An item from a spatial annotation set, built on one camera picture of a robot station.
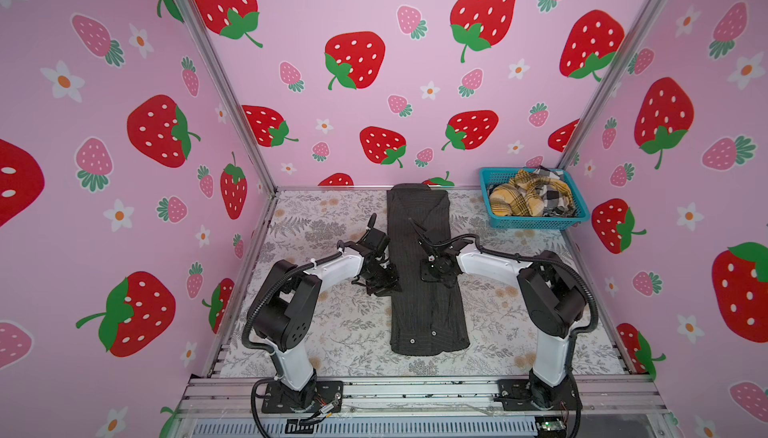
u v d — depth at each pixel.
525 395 0.73
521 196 1.06
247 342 0.44
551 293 0.50
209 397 0.75
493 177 1.15
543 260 0.54
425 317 0.86
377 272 0.78
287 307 0.48
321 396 0.74
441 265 0.69
